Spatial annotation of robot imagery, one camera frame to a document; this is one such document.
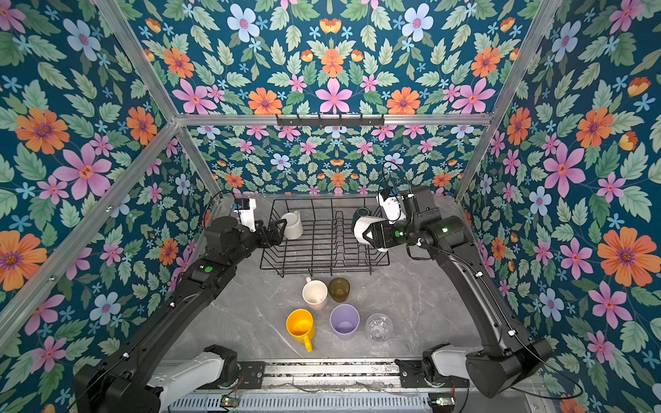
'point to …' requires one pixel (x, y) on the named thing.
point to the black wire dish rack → (319, 238)
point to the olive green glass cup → (339, 289)
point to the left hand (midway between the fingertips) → (278, 220)
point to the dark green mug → (361, 212)
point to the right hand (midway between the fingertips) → (382, 225)
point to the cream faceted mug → (361, 225)
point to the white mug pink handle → (314, 293)
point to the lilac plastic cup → (344, 321)
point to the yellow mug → (300, 325)
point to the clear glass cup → (379, 327)
